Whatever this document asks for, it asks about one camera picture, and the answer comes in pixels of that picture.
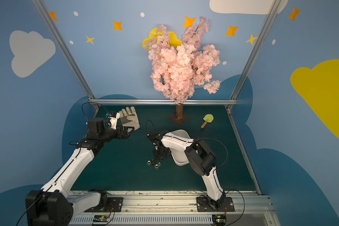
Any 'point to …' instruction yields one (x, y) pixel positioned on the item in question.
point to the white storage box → (180, 157)
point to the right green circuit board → (219, 219)
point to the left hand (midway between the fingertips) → (127, 125)
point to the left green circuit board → (100, 218)
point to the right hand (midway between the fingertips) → (162, 155)
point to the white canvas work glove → (129, 118)
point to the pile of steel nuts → (153, 163)
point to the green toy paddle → (208, 117)
